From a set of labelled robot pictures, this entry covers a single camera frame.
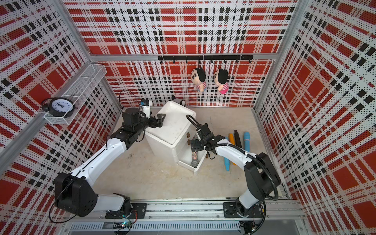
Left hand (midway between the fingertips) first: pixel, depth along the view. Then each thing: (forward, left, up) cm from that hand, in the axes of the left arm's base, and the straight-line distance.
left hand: (160, 113), depth 82 cm
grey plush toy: (+16, -10, -6) cm, 20 cm away
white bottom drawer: (-16, -13, -22) cm, 30 cm away
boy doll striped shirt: (+24, -22, +7) cm, 34 cm away
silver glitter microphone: (-19, -20, -22) cm, 35 cm away
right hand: (-10, -23, -17) cm, 30 cm away
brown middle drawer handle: (-10, -16, -14) cm, 24 cm away
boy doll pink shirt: (+27, -37, +5) cm, 46 cm away
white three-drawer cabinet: (-16, -8, -3) cm, 18 cm away
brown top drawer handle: (-10, -16, -7) cm, 20 cm away
